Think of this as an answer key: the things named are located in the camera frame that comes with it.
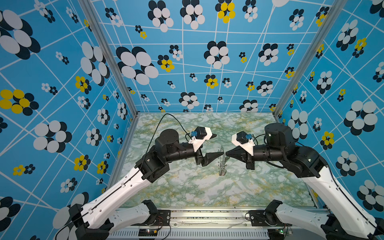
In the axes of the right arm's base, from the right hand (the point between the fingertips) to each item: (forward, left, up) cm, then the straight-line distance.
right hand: (228, 151), depth 59 cm
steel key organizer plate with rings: (-4, +3, -2) cm, 6 cm away
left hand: (0, +4, +6) cm, 7 cm away
